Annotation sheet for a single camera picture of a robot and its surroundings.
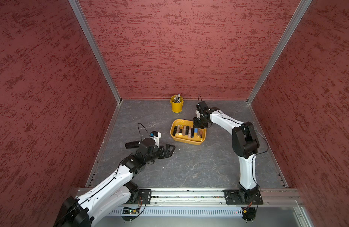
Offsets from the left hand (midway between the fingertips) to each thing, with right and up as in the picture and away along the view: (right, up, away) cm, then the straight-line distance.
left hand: (169, 151), depth 79 cm
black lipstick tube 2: (+12, +9, +21) cm, 26 cm away
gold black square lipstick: (+7, +10, +21) cm, 25 cm away
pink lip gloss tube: (+14, +8, +19) cm, 25 cm away
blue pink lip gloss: (+17, +10, +16) cm, 26 cm away
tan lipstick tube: (+9, +9, +21) cm, 25 cm away
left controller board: (-21, -29, -7) cm, 37 cm away
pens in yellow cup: (+5, +32, +20) cm, 39 cm away
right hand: (+18, +11, +19) cm, 28 cm away
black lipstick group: (+15, +8, +19) cm, 25 cm away
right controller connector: (+42, -30, -8) cm, 52 cm away
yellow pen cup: (+4, +26, +31) cm, 41 cm away
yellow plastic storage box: (+17, +3, +13) cm, 22 cm away
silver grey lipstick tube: (+5, +10, +21) cm, 24 cm away
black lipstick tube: (+3, +9, +21) cm, 23 cm away
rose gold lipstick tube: (+21, +7, +18) cm, 29 cm away
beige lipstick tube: (+20, +7, +18) cm, 28 cm away
